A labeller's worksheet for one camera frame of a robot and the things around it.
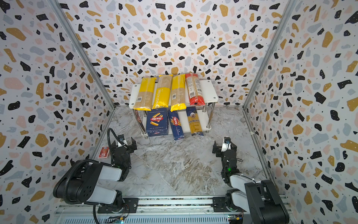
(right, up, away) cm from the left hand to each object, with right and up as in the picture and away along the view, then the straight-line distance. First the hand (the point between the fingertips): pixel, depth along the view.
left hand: (124, 139), depth 88 cm
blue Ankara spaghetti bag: (+46, +7, +10) cm, 47 cm away
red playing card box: (-16, -9, +5) cm, 19 cm away
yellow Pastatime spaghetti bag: (+26, +25, -11) cm, 37 cm away
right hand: (+63, -1, 0) cm, 63 cm away
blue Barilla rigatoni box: (+19, +11, +7) cm, 23 cm away
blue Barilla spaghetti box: (+32, +9, +9) cm, 34 cm away
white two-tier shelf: (+53, +26, -8) cm, 59 cm away
